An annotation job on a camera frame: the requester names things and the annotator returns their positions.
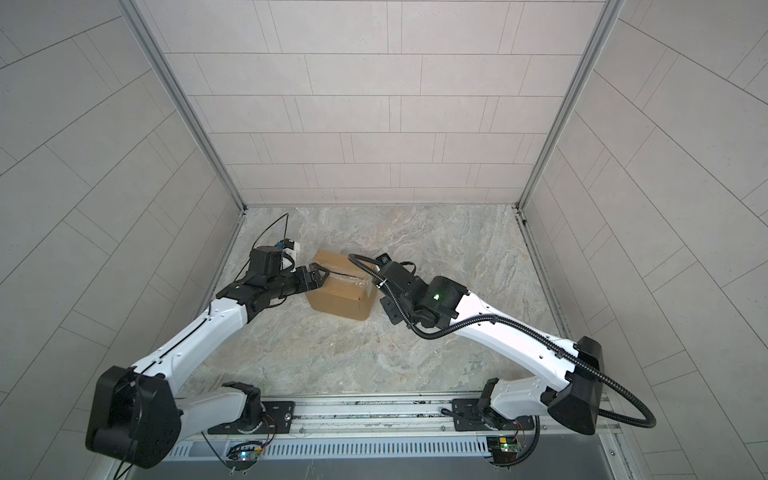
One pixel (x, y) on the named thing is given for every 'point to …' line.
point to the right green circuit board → (504, 449)
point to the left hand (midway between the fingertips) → (326, 271)
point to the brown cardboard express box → (349, 291)
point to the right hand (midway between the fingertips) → (392, 301)
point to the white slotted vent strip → (375, 447)
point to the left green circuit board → (246, 453)
